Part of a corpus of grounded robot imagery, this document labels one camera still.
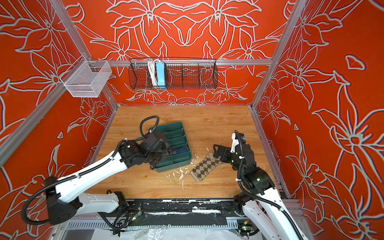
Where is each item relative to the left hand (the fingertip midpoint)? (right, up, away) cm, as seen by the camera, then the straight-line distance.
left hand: (171, 152), depth 72 cm
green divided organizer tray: (-1, +7, +25) cm, 26 cm away
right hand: (+24, +3, 0) cm, 24 cm away
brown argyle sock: (+18, -12, +14) cm, 26 cm away
